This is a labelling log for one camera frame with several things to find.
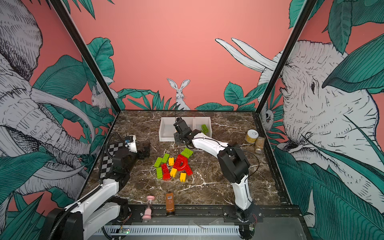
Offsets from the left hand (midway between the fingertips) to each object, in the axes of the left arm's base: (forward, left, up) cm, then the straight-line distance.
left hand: (142, 140), depth 83 cm
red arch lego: (-7, -21, -16) cm, 27 cm away
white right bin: (+29, -34, -19) cm, 48 cm away
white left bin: (+21, -10, -17) cm, 28 cm away
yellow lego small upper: (-7, -15, -14) cm, 22 cm away
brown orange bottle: (-30, -16, -12) cm, 36 cm away
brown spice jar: (+2, -73, -12) cm, 74 cm away
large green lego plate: (0, -25, -16) cm, 30 cm away
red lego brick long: (-12, -26, -15) cm, 32 cm away
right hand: (+7, -19, -4) cm, 21 cm away
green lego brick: (+18, -38, -14) cm, 44 cm away
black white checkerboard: (-4, +24, -13) cm, 27 cm away
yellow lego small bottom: (-17, -22, -14) cm, 31 cm away
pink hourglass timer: (-35, -5, -14) cm, 38 cm away
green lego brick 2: (-7, -7, -14) cm, 17 cm away
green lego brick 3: (-14, -9, -14) cm, 22 cm away
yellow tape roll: (+9, -69, -12) cm, 71 cm away
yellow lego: (-14, -17, -14) cm, 26 cm away
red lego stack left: (-15, -13, -15) cm, 24 cm away
